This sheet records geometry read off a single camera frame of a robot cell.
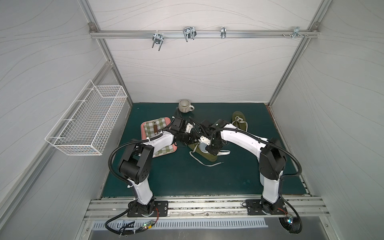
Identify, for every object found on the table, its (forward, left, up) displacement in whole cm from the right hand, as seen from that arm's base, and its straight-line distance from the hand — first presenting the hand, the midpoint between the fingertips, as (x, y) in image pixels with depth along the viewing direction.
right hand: (213, 150), depth 85 cm
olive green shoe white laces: (-2, +4, -8) cm, 9 cm away
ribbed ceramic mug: (+37, +21, -2) cm, 43 cm away
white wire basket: (-3, +61, +23) cm, 66 cm away
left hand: (+5, +7, +1) cm, 9 cm away
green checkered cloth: (+17, +44, -7) cm, 48 cm away
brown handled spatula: (+18, +40, -7) cm, 45 cm away
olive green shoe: (+24, -19, -3) cm, 31 cm away
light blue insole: (+2, +7, -1) cm, 7 cm away
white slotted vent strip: (-34, -5, -9) cm, 36 cm away
